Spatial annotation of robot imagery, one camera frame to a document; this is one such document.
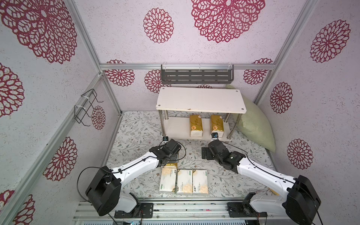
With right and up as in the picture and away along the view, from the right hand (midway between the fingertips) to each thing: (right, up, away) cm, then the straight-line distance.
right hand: (207, 148), depth 84 cm
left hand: (-23, -6, +1) cm, 24 cm away
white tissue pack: (-24, -18, -3) cm, 30 cm away
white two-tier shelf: (-4, +24, +37) cm, 44 cm away
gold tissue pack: (+9, +14, +11) cm, 19 cm away
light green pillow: (+27, +15, -3) cm, 31 cm away
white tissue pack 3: (-5, -19, -6) cm, 21 cm away
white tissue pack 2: (-14, -18, -5) cm, 23 cm away
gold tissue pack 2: (-6, +13, +10) cm, 17 cm away
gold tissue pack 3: (-22, -10, -1) cm, 24 cm away
